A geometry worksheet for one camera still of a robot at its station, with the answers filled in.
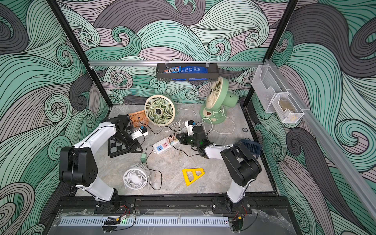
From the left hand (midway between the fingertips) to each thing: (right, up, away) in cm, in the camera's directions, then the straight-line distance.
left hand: (138, 146), depth 84 cm
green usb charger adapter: (+2, -8, +3) cm, 9 cm away
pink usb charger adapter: (+19, +3, +8) cm, 21 cm away
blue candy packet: (+28, +48, +8) cm, 56 cm away
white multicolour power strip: (+13, -2, +8) cm, 16 cm away
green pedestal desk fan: (+47, +28, +2) cm, 55 cm away
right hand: (+23, +6, +5) cm, 24 cm away
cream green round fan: (+10, +22, +14) cm, 28 cm away
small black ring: (+72, +9, +22) cm, 76 cm away
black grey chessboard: (-16, -3, +6) cm, 17 cm away
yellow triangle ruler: (+34, -17, -2) cm, 38 cm away
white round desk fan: (+3, -14, -11) cm, 18 cm away
